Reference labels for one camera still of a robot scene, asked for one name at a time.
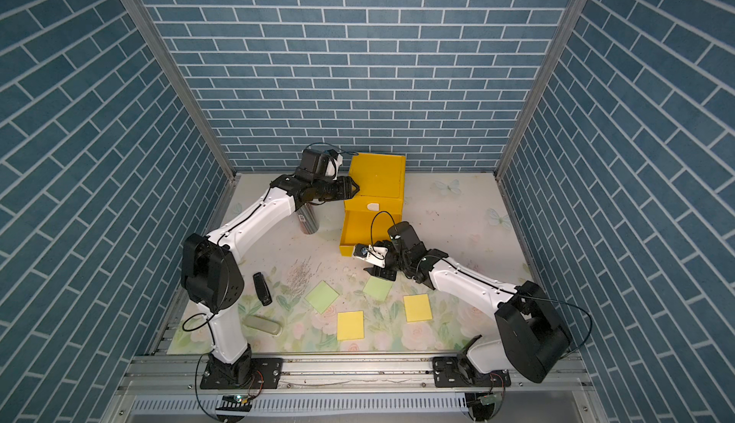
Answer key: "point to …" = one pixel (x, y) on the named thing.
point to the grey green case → (263, 324)
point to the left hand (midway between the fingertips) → (361, 189)
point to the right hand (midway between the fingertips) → (372, 257)
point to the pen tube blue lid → (309, 217)
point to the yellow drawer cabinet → (379, 202)
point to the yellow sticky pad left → (350, 325)
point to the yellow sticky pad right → (417, 307)
